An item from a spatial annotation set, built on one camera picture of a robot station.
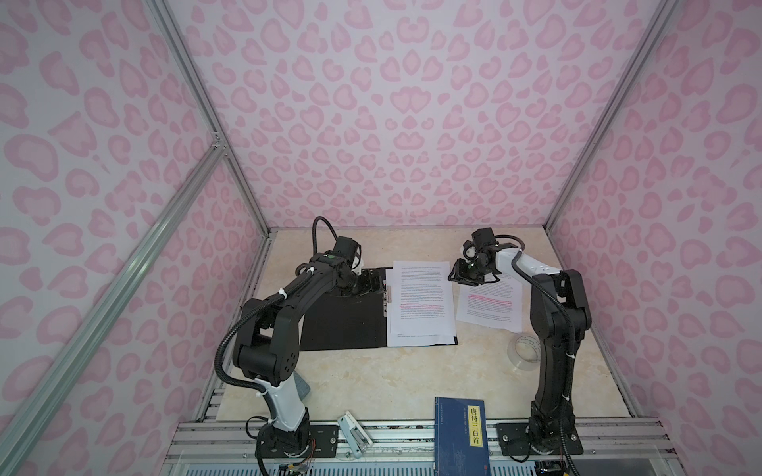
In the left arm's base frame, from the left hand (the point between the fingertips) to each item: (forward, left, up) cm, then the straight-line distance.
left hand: (377, 288), depth 90 cm
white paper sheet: (0, -39, -11) cm, 40 cm away
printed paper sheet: (-1, -14, -11) cm, 18 cm away
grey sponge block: (-25, +21, -10) cm, 34 cm away
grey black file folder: (-5, +7, -11) cm, 14 cm away
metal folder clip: (+4, -3, -11) cm, 12 cm away
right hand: (+9, -26, -6) cm, 28 cm away
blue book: (-40, -20, -9) cm, 46 cm away
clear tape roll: (-17, -42, -10) cm, 47 cm away
